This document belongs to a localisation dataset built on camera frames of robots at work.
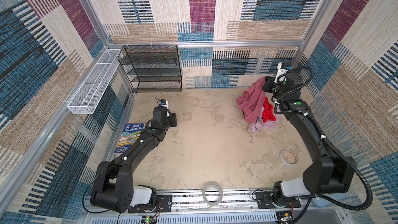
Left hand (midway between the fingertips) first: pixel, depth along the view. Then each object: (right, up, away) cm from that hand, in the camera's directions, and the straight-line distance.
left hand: (172, 112), depth 88 cm
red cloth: (+55, -1, +4) cm, 55 cm away
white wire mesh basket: (-36, +6, -17) cm, 40 cm away
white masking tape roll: (+65, -25, -1) cm, 69 cm away
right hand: (+48, +18, -9) cm, 52 cm away
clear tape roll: (+26, -38, -10) cm, 47 cm away
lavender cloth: (+48, -8, +4) cm, 49 cm away
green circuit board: (-8, -48, -16) cm, 51 cm away
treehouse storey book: (-28, -12, +9) cm, 31 cm away
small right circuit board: (+53, -46, -17) cm, 73 cm away
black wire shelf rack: (-18, +30, +22) cm, 41 cm away
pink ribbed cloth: (+44, +6, -1) cm, 45 cm away
